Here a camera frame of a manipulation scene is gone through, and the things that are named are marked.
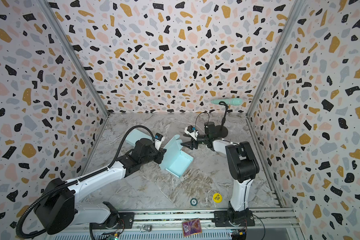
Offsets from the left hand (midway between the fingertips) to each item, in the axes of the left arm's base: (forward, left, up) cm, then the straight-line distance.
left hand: (168, 148), depth 82 cm
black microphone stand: (+21, -35, -13) cm, 43 cm away
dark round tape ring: (-24, -13, -16) cm, 32 cm away
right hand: (+10, -8, -3) cm, 13 cm away
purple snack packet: (-35, -12, -14) cm, 40 cm away
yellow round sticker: (-22, -26, -17) cm, 38 cm away
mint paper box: (0, -2, -15) cm, 15 cm away
